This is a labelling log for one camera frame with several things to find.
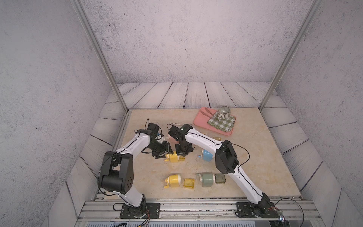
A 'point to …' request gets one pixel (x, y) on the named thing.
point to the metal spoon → (176, 123)
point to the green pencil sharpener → (207, 179)
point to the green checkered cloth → (226, 125)
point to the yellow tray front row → (189, 183)
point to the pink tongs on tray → (206, 114)
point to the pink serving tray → (202, 117)
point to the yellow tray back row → (218, 138)
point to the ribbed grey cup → (224, 113)
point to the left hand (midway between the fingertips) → (171, 153)
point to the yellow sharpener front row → (173, 180)
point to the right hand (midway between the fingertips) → (181, 156)
